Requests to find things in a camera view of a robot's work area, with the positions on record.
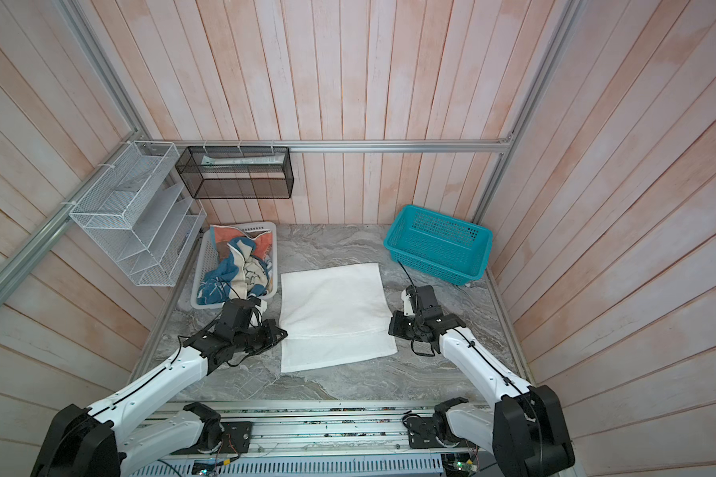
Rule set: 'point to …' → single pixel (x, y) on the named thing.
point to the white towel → (333, 314)
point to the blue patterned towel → (215, 285)
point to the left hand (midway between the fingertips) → (287, 339)
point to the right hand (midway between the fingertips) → (390, 323)
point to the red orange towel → (225, 234)
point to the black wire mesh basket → (237, 172)
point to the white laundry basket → (206, 258)
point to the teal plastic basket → (438, 245)
